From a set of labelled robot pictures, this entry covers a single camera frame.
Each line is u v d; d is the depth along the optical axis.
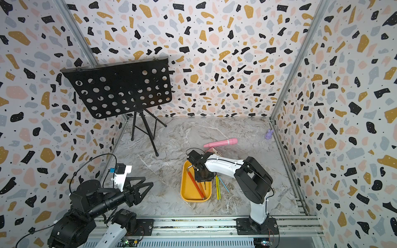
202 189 0.86
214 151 1.02
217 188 0.86
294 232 0.73
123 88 0.70
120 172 0.51
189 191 0.84
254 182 0.48
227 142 1.03
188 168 0.93
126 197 0.52
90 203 0.44
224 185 0.88
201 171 0.63
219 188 0.87
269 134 1.07
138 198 0.53
